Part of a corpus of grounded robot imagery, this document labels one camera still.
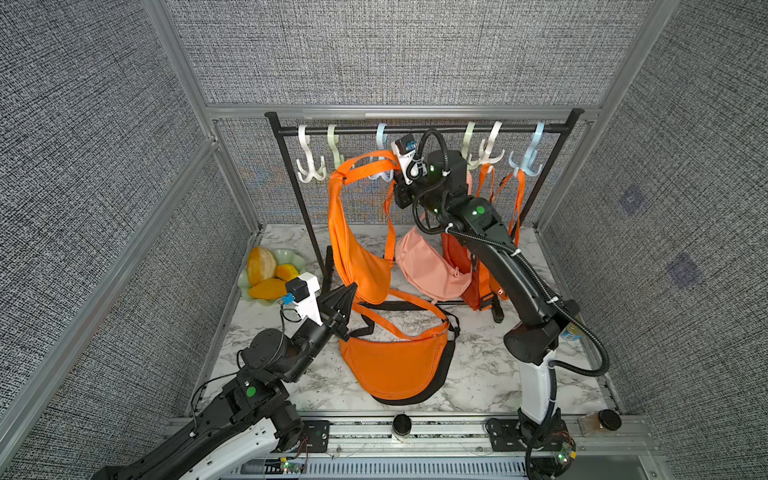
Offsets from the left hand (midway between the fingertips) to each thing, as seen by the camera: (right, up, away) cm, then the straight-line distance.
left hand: (361, 284), depth 58 cm
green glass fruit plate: (-30, +5, +46) cm, 55 cm away
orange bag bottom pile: (+8, -25, +22) cm, 35 cm away
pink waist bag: (+18, +1, +32) cm, 37 cm away
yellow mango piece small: (-28, 0, +43) cm, 51 cm away
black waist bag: (+23, -23, +29) cm, 44 cm away
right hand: (+7, +27, +10) cm, 30 cm away
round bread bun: (-36, +2, +40) cm, 53 cm away
